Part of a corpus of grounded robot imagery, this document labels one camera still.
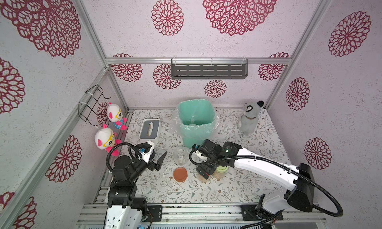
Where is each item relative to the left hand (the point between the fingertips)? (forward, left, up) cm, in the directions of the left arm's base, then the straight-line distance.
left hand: (158, 148), depth 72 cm
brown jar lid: (-5, -9, -24) cm, 26 cm away
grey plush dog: (+27, -54, -16) cm, 63 cm away
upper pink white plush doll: (+27, +32, -7) cm, 42 cm away
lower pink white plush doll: (+8, +30, -4) cm, 32 cm away
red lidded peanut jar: (-8, -23, -22) cm, 32 cm away
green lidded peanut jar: (-7, -31, -13) cm, 35 cm away
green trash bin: (+28, -20, -14) cm, 37 cm away
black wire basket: (+18, +36, +10) cm, 41 cm away
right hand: (-5, -22, -9) cm, 24 cm away
